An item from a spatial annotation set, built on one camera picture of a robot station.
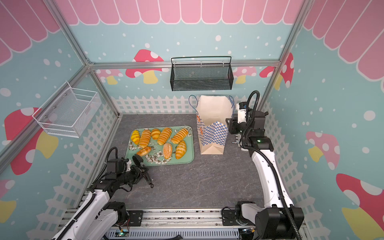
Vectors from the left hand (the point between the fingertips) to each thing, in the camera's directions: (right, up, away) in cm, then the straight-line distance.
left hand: (147, 173), depth 82 cm
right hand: (+44, +30, -8) cm, 54 cm away
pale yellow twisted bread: (+16, +20, +20) cm, 32 cm away
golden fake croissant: (+17, +11, +12) cm, 24 cm away
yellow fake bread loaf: (+5, +20, +20) cm, 28 cm away
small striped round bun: (-1, +21, +20) cm, 29 cm away
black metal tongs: (-8, +6, +7) cm, 12 cm away
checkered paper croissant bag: (+39, +33, +26) cm, 57 cm away
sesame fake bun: (+9, +11, +12) cm, 18 cm away
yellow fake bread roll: (-15, +19, +20) cm, 32 cm away
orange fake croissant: (-8, +18, +20) cm, 29 cm away
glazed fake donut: (-6, +11, +10) cm, 16 cm away
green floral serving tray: (+4, +14, +16) cm, 21 cm away
